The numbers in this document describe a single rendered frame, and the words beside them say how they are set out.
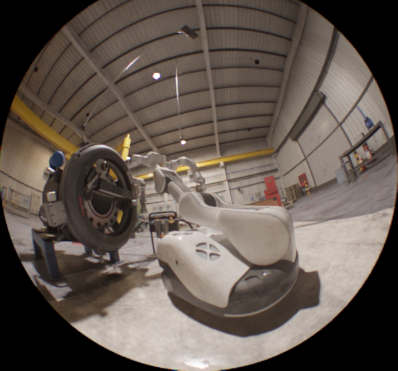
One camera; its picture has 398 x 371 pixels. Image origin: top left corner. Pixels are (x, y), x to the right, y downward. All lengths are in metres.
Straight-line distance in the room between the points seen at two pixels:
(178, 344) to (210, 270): 0.31
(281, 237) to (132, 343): 0.58
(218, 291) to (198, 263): 0.11
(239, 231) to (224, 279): 0.17
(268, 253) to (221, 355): 0.36
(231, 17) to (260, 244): 8.53
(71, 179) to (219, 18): 8.30
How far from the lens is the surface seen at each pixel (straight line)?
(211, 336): 0.50
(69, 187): 0.69
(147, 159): 1.31
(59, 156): 1.48
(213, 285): 0.38
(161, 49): 8.13
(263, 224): 0.40
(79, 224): 0.70
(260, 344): 0.47
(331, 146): 8.67
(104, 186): 0.81
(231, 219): 0.44
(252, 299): 0.39
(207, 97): 9.51
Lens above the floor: 0.42
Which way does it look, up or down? 22 degrees up
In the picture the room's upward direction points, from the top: 9 degrees counter-clockwise
